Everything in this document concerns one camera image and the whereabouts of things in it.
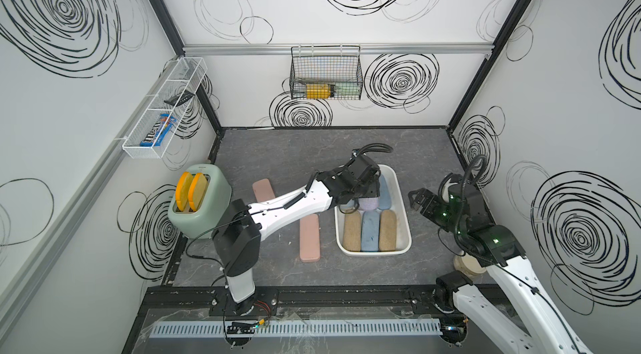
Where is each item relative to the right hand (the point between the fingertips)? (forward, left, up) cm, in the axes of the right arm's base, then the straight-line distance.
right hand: (421, 200), depth 73 cm
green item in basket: (+36, +22, +14) cm, 44 cm away
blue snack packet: (+10, +77, +16) cm, 79 cm away
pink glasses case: (+13, +54, -19) cm, 59 cm away
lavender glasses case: (0, +15, -3) cm, 16 cm away
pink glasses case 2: (-5, +34, -19) cm, 39 cm away
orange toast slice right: (+1, +68, +1) cm, 68 cm away
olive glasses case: (-5, +20, -17) cm, 26 cm away
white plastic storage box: (-3, +2, -19) cm, 19 cm away
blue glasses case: (+10, +6, -18) cm, 22 cm away
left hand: (+6, +13, -3) cm, 14 cm away
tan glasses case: (-3, +7, -17) cm, 19 cm away
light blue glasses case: (-3, +13, -17) cm, 22 cm away
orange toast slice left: (0, +71, +3) cm, 71 cm away
